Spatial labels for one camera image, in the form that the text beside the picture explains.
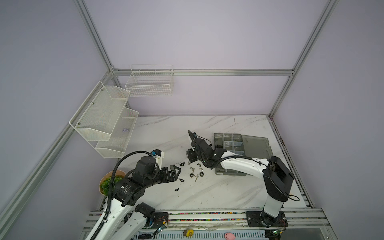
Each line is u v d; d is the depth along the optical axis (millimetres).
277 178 460
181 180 865
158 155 637
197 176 882
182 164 930
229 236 685
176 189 837
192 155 747
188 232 686
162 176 606
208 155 647
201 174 899
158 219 735
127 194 455
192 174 892
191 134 713
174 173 614
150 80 956
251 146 1041
